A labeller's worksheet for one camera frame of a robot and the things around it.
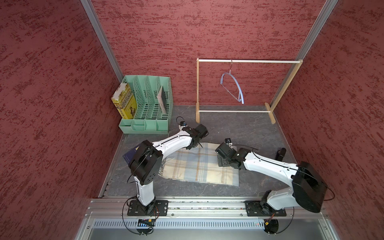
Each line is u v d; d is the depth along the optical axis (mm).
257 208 741
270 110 1165
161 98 1027
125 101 955
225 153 659
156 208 735
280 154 900
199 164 874
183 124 807
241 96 738
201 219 734
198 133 655
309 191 421
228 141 771
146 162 473
